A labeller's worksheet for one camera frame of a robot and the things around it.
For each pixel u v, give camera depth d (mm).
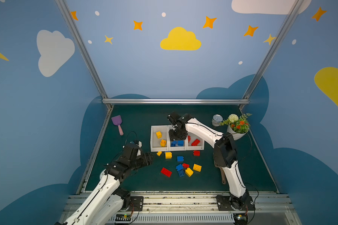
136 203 747
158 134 1000
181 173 857
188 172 839
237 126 913
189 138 977
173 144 937
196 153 933
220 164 558
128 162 594
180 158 909
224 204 743
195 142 964
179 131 792
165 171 840
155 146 964
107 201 584
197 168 880
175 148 936
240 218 733
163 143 952
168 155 908
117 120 1111
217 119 1072
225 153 555
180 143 962
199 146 920
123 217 731
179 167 864
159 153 929
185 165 864
